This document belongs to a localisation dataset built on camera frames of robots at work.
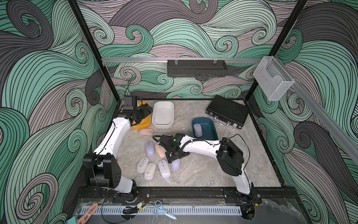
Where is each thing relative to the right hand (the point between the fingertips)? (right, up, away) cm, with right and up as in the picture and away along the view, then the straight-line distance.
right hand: (174, 159), depth 84 cm
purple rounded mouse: (+17, +16, +13) cm, 27 cm away
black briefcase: (+43, +30, +20) cm, 56 cm away
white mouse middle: (-14, -6, -4) cm, 16 cm away
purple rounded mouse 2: (+1, -3, -1) cm, 3 cm away
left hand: (-16, +31, -1) cm, 34 cm away
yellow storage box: (-22, +21, +13) cm, 33 cm away
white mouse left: (-19, -2, -2) cm, 20 cm away
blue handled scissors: (-8, -20, -15) cm, 26 cm away
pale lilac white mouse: (-6, -5, -3) cm, 8 cm away
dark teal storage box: (+25, +15, +14) cm, 32 cm away
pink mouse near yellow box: (-20, +15, +13) cm, 28 cm away
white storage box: (-9, +27, +22) cm, 36 cm away
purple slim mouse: (-16, +5, +4) cm, 17 cm away
